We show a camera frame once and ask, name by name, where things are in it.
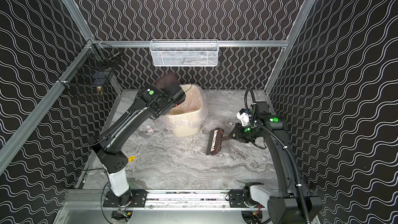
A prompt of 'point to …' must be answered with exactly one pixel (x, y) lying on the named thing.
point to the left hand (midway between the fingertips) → (152, 100)
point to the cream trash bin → (185, 118)
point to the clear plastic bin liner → (165, 120)
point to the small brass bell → (99, 90)
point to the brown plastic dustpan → (170, 76)
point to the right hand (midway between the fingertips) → (232, 136)
